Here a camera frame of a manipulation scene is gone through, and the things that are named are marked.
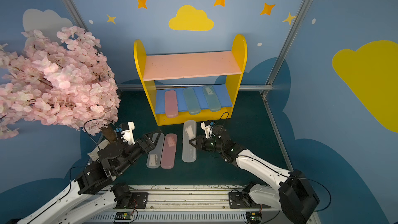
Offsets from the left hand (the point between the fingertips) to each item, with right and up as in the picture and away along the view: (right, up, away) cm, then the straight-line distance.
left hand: (157, 132), depth 65 cm
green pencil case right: (+26, +16, +34) cm, 46 cm away
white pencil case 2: (+13, -12, +10) cm, 20 cm away
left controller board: (-18, -41, +7) cm, 45 cm away
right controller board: (+44, -42, +8) cm, 62 cm away
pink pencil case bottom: (0, +12, +30) cm, 32 cm away
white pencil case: (-7, -18, +22) cm, 29 cm away
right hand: (+14, -6, +12) cm, 19 cm away
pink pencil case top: (0, -16, +26) cm, 30 cm away
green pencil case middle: (+13, +14, +32) cm, 37 cm away
